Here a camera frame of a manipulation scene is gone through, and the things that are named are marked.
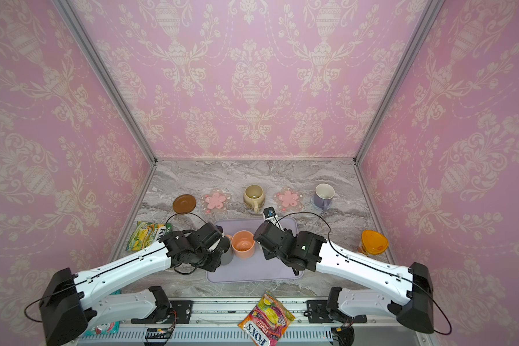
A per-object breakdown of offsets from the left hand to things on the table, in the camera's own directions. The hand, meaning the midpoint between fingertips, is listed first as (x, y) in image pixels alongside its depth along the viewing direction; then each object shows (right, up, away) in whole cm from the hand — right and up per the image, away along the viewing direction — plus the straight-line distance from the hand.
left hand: (219, 265), depth 78 cm
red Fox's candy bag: (+17, -15, -8) cm, 24 cm away
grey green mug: (+3, +4, 0) cm, 5 cm away
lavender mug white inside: (+44, +24, +23) cm, 56 cm away
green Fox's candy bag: (-34, -18, -7) cm, 40 cm away
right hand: (+18, +11, -5) cm, 22 cm away
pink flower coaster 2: (+28, +22, +27) cm, 45 cm away
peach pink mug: (+8, +4, +10) cm, 14 cm away
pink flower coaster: (-7, +21, +26) cm, 34 cm away
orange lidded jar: (+57, +7, +3) cm, 58 cm away
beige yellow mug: (+11, +24, +24) cm, 36 cm away
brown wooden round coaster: (-22, +20, +25) cm, 39 cm away
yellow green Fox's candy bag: (-34, +8, +14) cm, 38 cm away
